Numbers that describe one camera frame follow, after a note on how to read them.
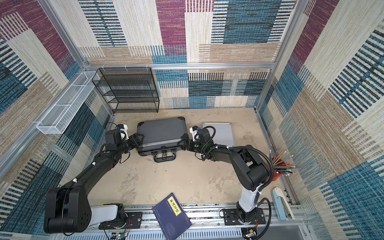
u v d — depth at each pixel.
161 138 0.89
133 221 0.73
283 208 0.74
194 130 0.86
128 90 1.10
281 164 0.81
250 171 0.49
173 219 0.74
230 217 0.73
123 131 0.71
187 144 0.82
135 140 0.77
